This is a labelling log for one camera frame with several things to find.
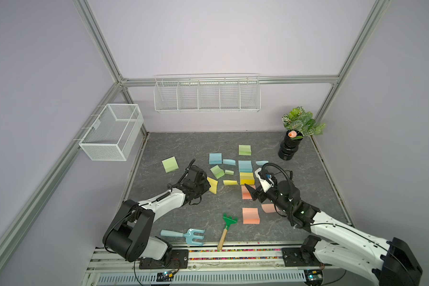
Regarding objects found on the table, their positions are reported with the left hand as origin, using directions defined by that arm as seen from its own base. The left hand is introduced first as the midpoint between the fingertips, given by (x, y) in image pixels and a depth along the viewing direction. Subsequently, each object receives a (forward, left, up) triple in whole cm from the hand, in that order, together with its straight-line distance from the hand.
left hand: (210, 185), depth 90 cm
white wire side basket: (+18, +44, +21) cm, 52 cm away
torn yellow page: (+4, -11, -7) cm, 14 cm away
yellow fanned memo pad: (+3, -2, -5) cm, 6 cm away
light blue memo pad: (+21, -4, -7) cm, 23 cm away
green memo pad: (+26, -23, -7) cm, 35 cm away
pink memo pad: (-15, -19, -5) cm, 25 cm away
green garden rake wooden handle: (-16, -8, -6) cm, 19 cm away
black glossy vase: (+18, -46, +5) cm, 50 cm away
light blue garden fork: (-22, +10, -5) cm, 25 cm away
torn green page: (+10, -11, -5) cm, 15 cm away
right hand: (-4, -20, +13) cm, 24 cm away
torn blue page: (+17, -12, -5) cm, 22 cm away
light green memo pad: (+18, +23, -5) cm, 30 cm away
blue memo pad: (+14, -21, -6) cm, 26 cm away
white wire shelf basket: (+43, -1, +26) cm, 50 cm away
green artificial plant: (+27, -50, +17) cm, 60 cm away
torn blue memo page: (+16, -31, -6) cm, 35 cm away
